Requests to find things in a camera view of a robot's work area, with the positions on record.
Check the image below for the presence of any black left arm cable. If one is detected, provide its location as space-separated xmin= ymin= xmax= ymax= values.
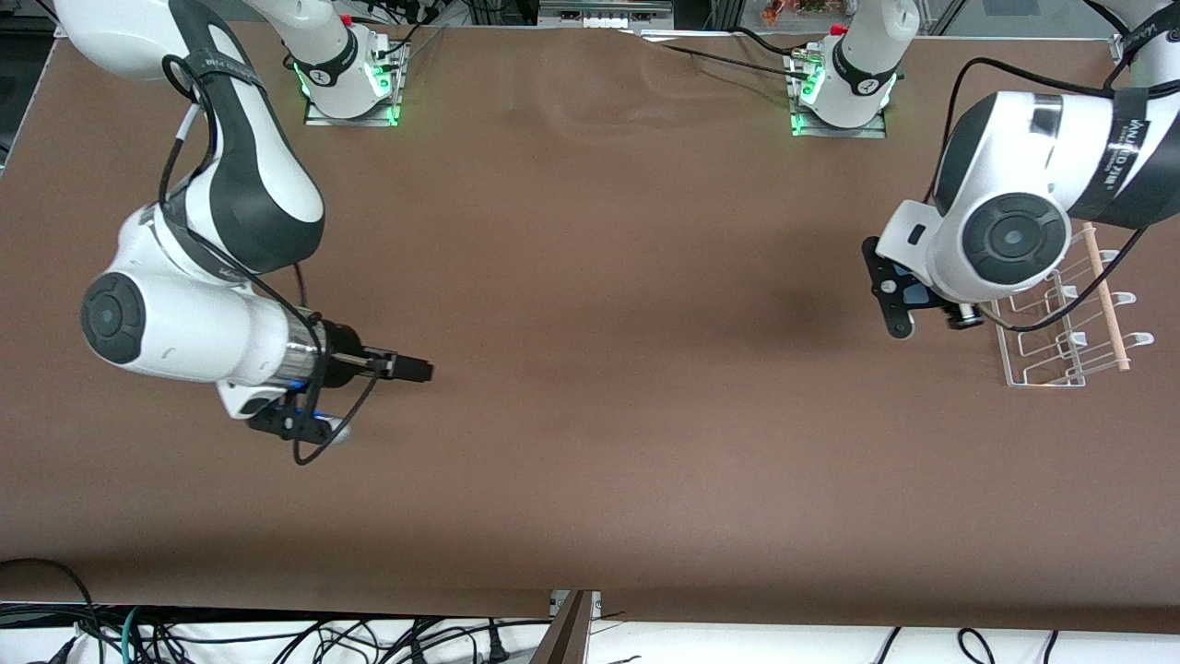
xmin=925 ymin=57 xmax=1151 ymax=333

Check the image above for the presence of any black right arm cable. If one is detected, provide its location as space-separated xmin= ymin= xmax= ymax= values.
xmin=159 ymin=53 xmax=384 ymax=467

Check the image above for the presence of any long black table cable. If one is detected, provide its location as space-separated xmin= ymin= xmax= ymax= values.
xmin=636 ymin=26 xmax=821 ymax=79

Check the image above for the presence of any brown wooden beam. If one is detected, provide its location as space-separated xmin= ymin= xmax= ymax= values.
xmin=530 ymin=590 xmax=596 ymax=664

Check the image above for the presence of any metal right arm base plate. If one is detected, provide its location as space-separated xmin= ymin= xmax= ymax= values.
xmin=302 ymin=41 xmax=409 ymax=127

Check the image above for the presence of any teal floor cable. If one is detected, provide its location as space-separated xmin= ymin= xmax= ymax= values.
xmin=118 ymin=606 xmax=150 ymax=664

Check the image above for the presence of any white wire dish rack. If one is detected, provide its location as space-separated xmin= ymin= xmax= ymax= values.
xmin=994 ymin=221 xmax=1156 ymax=389

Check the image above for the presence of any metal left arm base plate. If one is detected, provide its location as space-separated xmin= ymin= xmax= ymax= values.
xmin=785 ymin=51 xmax=891 ymax=139

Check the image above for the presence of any thick black floor cable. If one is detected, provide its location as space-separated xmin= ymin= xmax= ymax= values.
xmin=0 ymin=557 xmax=98 ymax=642

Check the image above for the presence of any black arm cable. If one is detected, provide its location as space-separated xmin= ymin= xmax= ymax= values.
xmin=159 ymin=53 xmax=384 ymax=467
xmin=925 ymin=57 xmax=1151 ymax=333

